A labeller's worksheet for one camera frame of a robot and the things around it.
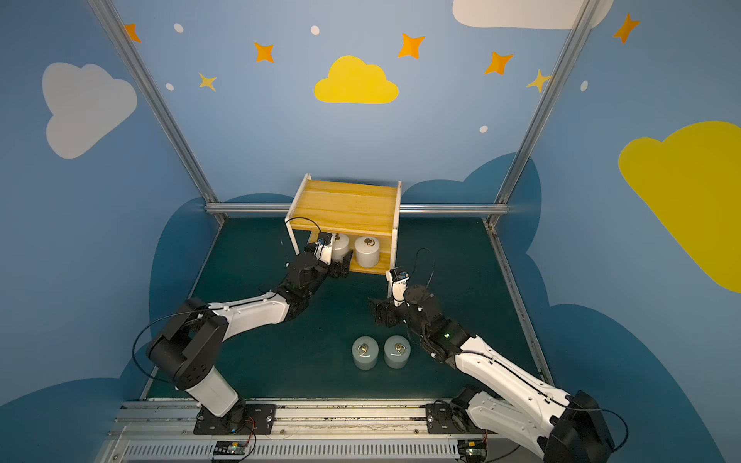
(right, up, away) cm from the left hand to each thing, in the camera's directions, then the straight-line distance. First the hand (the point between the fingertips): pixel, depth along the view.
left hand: (337, 242), depth 87 cm
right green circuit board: (+37, -54, -14) cm, 67 cm away
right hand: (+15, -14, -9) cm, 22 cm away
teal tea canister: (+18, -30, -9) cm, 36 cm away
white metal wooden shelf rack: (+9, +6, -11) cm, 15 cm away
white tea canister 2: (+9, -2, -5) cm, 11 cm away
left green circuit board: (-25, -52, -16) cm, 60 cm away
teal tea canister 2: (+9, -30, -10) cm, 33 cm away
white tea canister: (+2, -1, -5) cm, 6 cm away
